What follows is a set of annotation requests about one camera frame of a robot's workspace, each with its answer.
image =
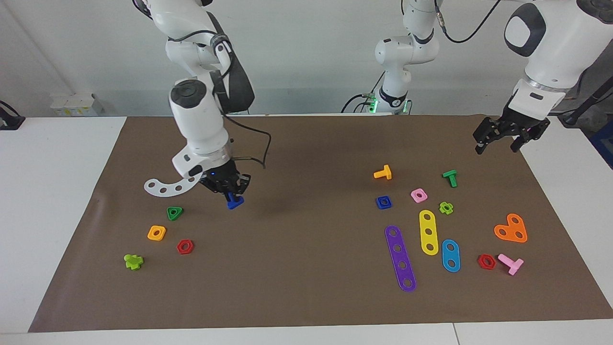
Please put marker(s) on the pink square plastic nut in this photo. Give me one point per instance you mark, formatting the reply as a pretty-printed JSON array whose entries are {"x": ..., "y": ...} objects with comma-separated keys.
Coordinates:
[{"x": 424, "y": 199}]

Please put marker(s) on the red hexagonal plastic nut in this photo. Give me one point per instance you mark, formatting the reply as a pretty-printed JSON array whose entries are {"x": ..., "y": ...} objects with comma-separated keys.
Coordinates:
[
  {"x": 179, "y": 247},
  {"x": 480, "y": 262}
]

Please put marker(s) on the blue crate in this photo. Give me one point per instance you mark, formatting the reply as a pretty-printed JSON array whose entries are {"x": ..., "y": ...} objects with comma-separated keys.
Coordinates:
[{"x": 604, "y": 143}]

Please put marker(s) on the yellow three-hole plastic plate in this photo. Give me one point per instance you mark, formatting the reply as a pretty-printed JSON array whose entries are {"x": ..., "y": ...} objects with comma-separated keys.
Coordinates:
[{"x": 428, "y": 225}]

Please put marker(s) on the white storage box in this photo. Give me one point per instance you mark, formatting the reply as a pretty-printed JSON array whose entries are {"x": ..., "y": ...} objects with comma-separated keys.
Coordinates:
[{"x": 76, "y": 105}]

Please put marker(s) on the brown table mat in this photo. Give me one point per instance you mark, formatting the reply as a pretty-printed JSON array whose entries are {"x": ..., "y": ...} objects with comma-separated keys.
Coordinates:
[{"x": 306, "y": 287}]

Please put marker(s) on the black clamp mount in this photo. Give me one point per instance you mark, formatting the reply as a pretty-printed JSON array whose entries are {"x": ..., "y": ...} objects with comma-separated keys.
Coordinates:
[{"x": 9, "y": 120}]

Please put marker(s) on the green triangular plastic nut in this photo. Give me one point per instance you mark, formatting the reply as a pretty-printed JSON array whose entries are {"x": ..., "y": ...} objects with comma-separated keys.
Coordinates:
[{"x": 169, "y": 210}]

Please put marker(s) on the light green cross nut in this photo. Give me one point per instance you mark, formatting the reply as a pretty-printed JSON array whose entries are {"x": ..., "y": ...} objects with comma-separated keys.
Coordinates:
[{"x": 441, "y": 207}]

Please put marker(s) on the blue square plastic nut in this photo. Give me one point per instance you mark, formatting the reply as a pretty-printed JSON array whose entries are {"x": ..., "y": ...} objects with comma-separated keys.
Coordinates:
[{"x": 379, "y": 206}]

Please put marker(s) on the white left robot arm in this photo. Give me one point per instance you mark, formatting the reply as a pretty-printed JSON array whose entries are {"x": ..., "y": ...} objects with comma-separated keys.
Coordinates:
[{"x": 550, "y": 48}]

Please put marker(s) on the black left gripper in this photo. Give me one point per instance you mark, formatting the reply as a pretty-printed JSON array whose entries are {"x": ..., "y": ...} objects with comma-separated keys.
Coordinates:
[{"x": 519, "y": 125}]

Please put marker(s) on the blue plastic screw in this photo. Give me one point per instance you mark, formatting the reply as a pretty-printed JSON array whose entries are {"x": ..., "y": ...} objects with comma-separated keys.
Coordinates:
[{"x": 234, "y": 203}]

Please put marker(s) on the light green cross screw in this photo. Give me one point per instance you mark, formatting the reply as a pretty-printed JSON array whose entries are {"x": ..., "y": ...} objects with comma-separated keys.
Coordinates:
[{"x": 133, "y": 262}]

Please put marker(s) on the pink plastic screw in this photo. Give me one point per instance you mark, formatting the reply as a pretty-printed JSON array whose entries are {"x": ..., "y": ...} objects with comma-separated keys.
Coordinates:
[{"x": 515, "y": 266}]

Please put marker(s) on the orange heart-shaped plastic plate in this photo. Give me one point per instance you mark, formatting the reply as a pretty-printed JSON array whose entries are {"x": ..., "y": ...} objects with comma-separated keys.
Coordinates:
[{"x": 511, "y": 229}]

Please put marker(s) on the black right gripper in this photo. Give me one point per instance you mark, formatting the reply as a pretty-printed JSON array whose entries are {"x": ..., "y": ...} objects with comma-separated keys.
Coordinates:
[{"x": 222, "y": 179}]

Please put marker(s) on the blue two-hole plastic plate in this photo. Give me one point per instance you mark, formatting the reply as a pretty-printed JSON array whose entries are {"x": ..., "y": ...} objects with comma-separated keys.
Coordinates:
[{"x": 450, "y": 255}]

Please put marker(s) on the black stand pole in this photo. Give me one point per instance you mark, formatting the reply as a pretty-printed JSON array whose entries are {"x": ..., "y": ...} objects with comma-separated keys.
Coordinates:
[{"x": 586, "y": 103}]

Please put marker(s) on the orange square plastic nut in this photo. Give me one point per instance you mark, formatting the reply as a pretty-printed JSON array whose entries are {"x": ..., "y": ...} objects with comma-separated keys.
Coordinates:
[{"x": 150, "y": 236}]

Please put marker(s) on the purple four-hole plastic plate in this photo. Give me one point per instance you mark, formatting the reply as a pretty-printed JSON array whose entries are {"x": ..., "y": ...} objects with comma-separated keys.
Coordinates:
[{"x": 400, "y": 257}]

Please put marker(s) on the dark green plastic screw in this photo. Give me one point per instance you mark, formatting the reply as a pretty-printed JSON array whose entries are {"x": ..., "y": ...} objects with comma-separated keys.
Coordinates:
[{"x": 450, "y": 175}]

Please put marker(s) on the yellow plastic screw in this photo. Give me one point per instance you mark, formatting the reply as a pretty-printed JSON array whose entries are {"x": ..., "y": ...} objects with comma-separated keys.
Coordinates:
[{"x": 384, "y": 173}]

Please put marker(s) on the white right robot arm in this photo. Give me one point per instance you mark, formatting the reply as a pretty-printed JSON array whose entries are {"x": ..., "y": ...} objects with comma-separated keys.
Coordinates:
[{"x": 198, "y": 120}]

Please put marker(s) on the white curved five-hole plate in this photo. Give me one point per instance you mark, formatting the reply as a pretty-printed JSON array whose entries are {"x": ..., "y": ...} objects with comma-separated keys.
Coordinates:
[{"x": 171, "y": 190}]

